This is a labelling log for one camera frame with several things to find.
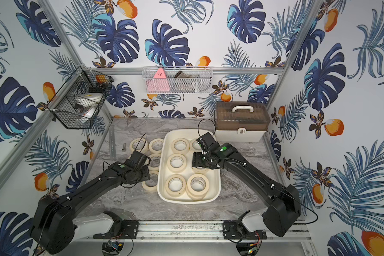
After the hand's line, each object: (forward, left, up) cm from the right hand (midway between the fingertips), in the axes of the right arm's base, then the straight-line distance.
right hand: (198, 161), depth 79 cm
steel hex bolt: (+17, +48, -15) cm, 53 cm away
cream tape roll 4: (+8, +13, -16) cm, 22 cm away
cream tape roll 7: (-13, +1, -12) cm, 17 cm away
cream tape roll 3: (+20, +12, -14) cm, 27 cm away
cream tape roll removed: (+21, +28, -16) cm, 39 cm away
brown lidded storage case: (+25, -25, +3) cm, 36 cm away
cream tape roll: (+20, +38, -14) cm, 45 cm away
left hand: (-3, +28, -8) cm, 29 cm away
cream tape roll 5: (+2, -1, -14) cm, 14 cm away
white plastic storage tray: (-5, +11, -15) cm, 19 cm away
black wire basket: (+16, +64, +21) cm, 70 cm away
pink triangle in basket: (+39, +22, +19) cm, 49 cm away
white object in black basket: (+22, +58, +18) cm, 64 cm away
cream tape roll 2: (-6, +26, -16) cm, 31 cm away
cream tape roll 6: (-11, +12, -13) cm, 21 cm away
